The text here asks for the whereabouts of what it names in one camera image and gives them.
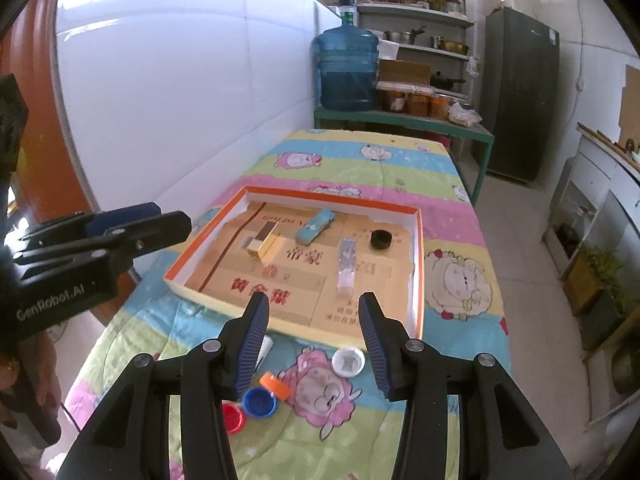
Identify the white cartoon long box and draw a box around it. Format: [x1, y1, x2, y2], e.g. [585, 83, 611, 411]
[255, 335, 274, 370]

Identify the white bottle cap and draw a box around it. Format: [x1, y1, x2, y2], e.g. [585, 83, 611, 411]
[331, 347, 366, 378]

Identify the blue bottle cap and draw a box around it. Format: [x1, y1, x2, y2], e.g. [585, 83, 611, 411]
[241, 386, 279, 419]

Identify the red bottle cap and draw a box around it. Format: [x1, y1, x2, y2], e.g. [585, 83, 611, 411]
[221, 401, 246, 436]

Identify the gold brown small box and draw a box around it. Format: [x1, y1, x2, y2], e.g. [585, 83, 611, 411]
[246, 221, 279, 260]

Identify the black bottle cap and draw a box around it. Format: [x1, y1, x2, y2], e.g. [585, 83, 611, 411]
[370, 229, 393, 250]

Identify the floral clear-end long box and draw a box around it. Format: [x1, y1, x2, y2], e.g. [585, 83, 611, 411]
[336, 238, 357, 297]

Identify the teal patterned box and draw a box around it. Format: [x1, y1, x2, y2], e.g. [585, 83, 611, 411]
[294, 209, 335, 246]

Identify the person's left hand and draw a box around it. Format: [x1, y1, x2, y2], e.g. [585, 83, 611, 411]
[0, 353, 21, 391]

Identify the orange-rimmed cardboard tray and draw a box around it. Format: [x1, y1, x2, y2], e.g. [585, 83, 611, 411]
[164, 186, 424, 348]

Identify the potted green plant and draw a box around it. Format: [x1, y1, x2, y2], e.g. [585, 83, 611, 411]
[562, 244, 638, 352]

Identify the white cabinet counter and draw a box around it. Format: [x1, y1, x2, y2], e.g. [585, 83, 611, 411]
[541, 124, 639, 278]

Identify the dark green refrigerator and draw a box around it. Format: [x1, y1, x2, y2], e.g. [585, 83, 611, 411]
[480, 8, 560, 183]

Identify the blue water jug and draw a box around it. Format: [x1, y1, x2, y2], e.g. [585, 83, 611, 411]
[316, 0, 378, 112]

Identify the kitchen shelf rack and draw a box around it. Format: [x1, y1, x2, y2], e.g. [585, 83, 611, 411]
[356, 0, 477, 104]

